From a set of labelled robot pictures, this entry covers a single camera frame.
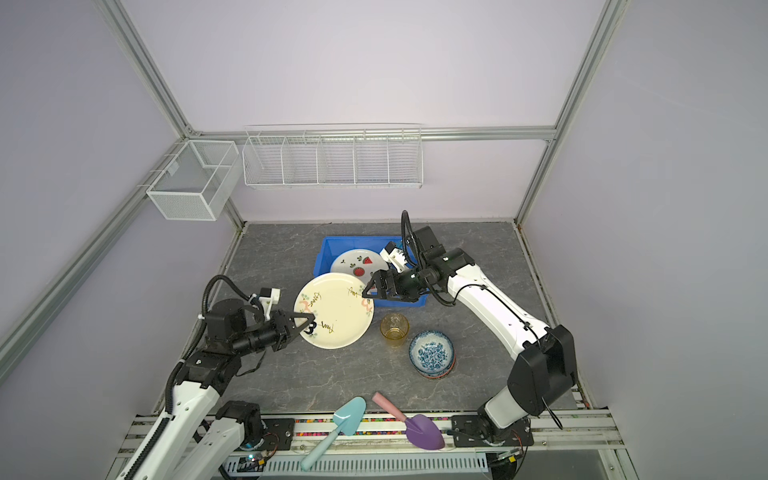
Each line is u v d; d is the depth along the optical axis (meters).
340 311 0.74
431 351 0.79
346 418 0.77
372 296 0.74
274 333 0.65
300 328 0.70
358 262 1.05
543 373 0.41
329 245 1.05
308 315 0.73
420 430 0.75
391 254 0.72
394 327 0.91
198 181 1.02
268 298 0.71
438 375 0.74
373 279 0.67
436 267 0.57
